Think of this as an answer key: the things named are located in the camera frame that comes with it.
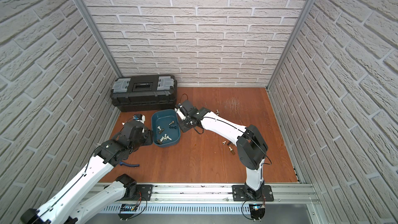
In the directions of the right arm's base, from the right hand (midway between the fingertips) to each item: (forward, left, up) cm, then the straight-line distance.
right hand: (186, 123), depth 86 cm
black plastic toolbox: (+20, +25, +7) cm, 33 cm away
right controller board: (-42, -33, -13) cm, 55 cm away
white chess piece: (-3, +14, -11) cm, 18 cm away
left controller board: (-38, +28, -13) cm, 49 cm away
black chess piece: (+4, +8, -11) cm, 14 cm away
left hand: (-7, +16, +6) cm, 19 cm away
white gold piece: (-5, +17, -10) cm, 20 cm away
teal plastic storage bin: (+5, +14, -12) cm, 19 cm away
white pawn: (+4, +18, -9) cm, 21 cm away
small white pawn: (-8, -21, -11) cm, 25 cm away
